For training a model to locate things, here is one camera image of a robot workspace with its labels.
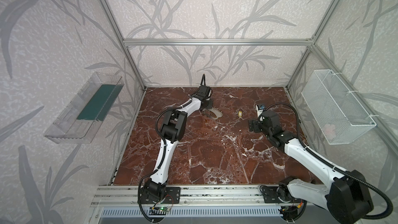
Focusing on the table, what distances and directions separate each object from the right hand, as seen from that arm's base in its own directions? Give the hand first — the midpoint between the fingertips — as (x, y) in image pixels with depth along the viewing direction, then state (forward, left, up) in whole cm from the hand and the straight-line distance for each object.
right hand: (257, 113), depth 86 cm
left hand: (+21, +26, -12) cm, 36 cm away
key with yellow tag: (+11, +6, -16) cm, 20 cm away
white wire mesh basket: (-12, -27, +19) cm, 35 cm away
